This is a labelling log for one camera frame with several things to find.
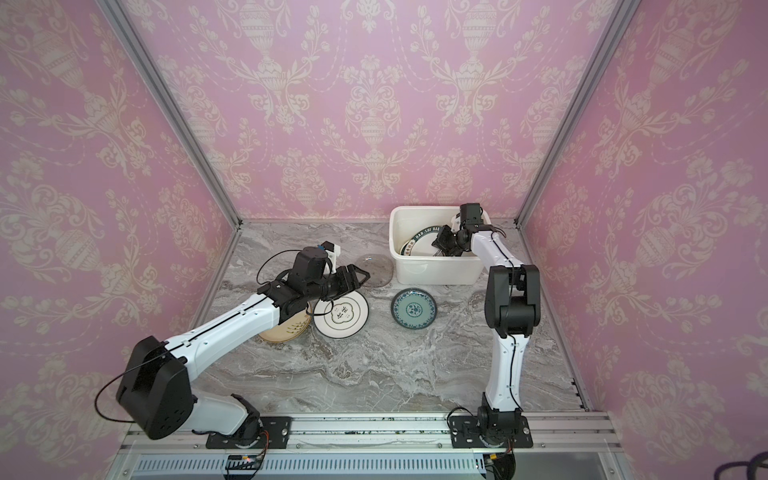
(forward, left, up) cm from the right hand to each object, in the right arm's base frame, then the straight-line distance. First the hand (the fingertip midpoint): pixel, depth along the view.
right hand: (434, 241), depth 101 cm
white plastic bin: (+6, +10, +4) cm, 12 cm away
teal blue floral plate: (-19, +8, -11) cm, 23 cm away
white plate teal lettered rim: (+3, +4, -4) cm, 7 cm away
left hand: (-21, +22, +9) cm, 32 cm away
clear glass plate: (-3, +19, -10) cm, 22 cm away
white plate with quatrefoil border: (-21, +31, -10) cm, 39 cm away
